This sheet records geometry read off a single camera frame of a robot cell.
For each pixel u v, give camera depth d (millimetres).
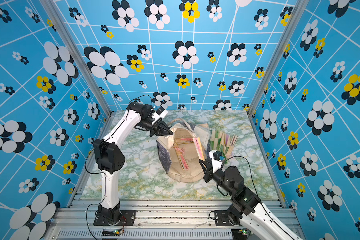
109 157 546
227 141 1016
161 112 664
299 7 680
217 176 627
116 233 697
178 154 935
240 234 693
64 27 753
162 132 722
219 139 1019
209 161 680
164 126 708
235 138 1036
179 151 953
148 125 708
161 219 752
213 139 1023
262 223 495
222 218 735
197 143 681
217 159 598
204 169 692
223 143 990
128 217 741
